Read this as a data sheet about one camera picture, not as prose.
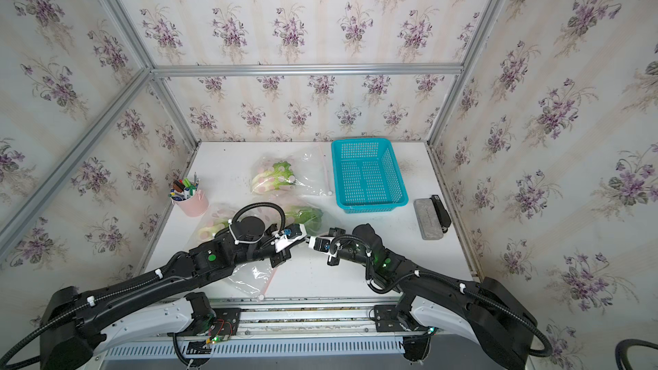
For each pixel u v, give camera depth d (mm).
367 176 1077
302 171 1071
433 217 928
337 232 675
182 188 900
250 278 793
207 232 834
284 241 594
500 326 410
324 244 604
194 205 925
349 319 749
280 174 980
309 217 837
